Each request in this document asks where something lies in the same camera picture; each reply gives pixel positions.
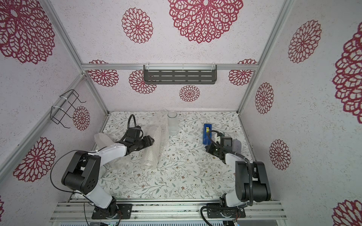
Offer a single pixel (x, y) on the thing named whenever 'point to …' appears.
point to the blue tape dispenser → (207, 134)
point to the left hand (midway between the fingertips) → (152, 142)
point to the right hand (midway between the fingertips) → (205, 144)
